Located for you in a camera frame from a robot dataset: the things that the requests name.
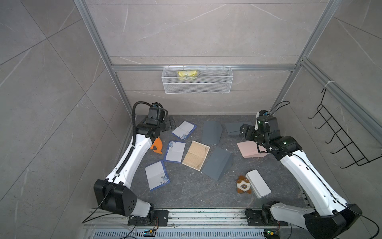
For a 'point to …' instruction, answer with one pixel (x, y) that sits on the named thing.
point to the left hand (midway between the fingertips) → (166, 120)
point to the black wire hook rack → (335, 134)
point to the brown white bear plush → (243, 185)
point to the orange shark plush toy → (158, 143)
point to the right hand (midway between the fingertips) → (249, 129)
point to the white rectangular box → (258, 185)
